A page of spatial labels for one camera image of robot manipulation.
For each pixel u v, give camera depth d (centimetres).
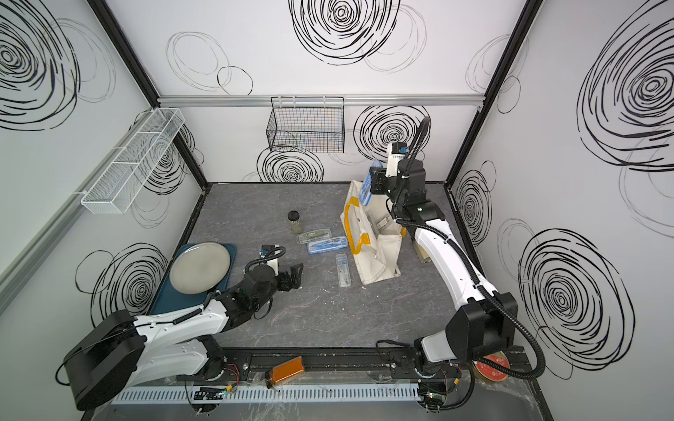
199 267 96
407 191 57
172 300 86
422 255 93
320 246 99
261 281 62
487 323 41
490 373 69
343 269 92
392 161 66
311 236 100
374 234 83
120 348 41
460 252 47
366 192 80
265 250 72
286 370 70
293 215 97
